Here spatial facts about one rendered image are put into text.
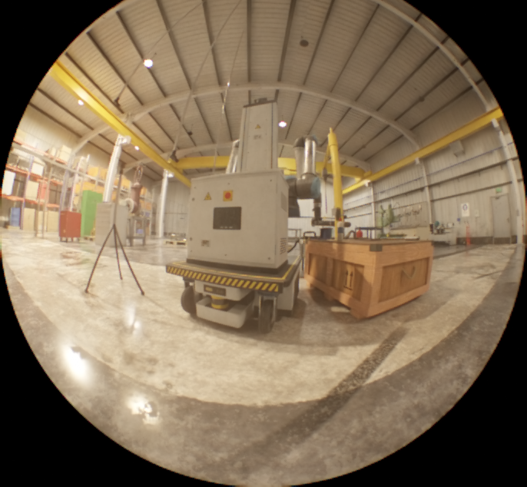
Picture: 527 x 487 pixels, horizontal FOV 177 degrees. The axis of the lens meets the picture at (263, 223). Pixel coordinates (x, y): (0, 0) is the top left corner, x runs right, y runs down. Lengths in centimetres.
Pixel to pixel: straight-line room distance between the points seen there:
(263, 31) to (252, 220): 821
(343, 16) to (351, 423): 894
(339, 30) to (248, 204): 845
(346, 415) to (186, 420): 43
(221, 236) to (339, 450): 99
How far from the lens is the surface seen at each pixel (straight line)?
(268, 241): 81
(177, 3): 826
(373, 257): 99
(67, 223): 604
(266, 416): 58
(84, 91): 904
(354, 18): 868
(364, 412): 63
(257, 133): 156
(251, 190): 87
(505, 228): 1052
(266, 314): 82
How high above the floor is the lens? 51
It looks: 4 degrees up
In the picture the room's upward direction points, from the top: 2 degrees clockwise
